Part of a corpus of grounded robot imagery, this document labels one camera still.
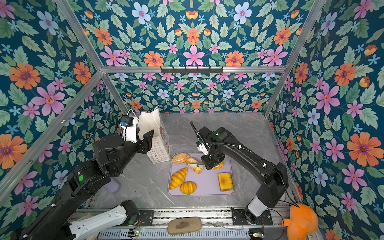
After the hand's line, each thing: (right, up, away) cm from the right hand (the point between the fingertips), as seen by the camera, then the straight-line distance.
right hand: (209, 164), depth 75 cm
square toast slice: (+9, -11, +7) cm, 16 cm away
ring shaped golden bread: (+4, +1, -8) cm, 9 cm away
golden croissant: (-17, -10, +7) cm, 21 cm away
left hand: (-25, +19, -18) cm, 36 cm away
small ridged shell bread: (-11, -13, +4) cm, 18 cm away
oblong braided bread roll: (-9, -3, +13) cm, 16 cm away
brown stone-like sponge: (-12, -27, -6) cm, 30 cm away
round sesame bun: (-17, 0, +15) cm, 23 cm away
